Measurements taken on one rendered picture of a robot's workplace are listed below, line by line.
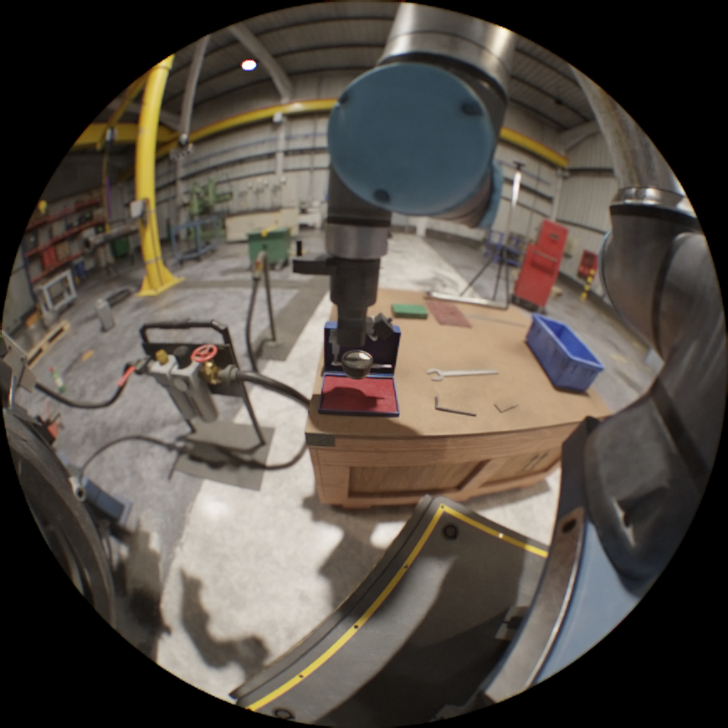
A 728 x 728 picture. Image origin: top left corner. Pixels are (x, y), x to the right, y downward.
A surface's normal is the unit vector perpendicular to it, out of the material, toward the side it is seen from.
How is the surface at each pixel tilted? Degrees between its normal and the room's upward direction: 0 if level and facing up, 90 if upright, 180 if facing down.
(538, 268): 90
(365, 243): 90
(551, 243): 91
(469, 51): 94
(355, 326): 70
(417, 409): 0
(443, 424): 0
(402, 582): 0
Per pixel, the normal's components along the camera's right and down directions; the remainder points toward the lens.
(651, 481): -0.91, -0.33
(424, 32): -0.54, 0.47
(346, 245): -0.22, 0.59
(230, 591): 0.08, -0.79
